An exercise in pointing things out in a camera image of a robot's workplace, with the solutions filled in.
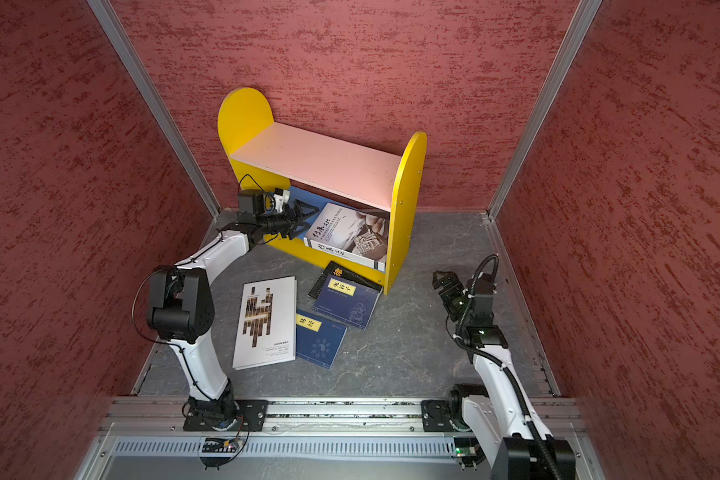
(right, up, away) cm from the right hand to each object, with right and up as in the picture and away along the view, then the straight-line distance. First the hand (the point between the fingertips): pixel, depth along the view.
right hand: (433, 286), depth 84 cm
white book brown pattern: (-49, -12, +3) cm, 51 cm away
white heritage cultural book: (-22, +14, +6) cm, 27 cm away
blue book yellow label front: (-34, -17, +2) cm, 38 cm away
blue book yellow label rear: (-26, -6, +10) cm, 28 cm away
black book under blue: (-30, +3, +16) cm, 34 cm away
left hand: (-36, +19, +6) cm, 41 cm away
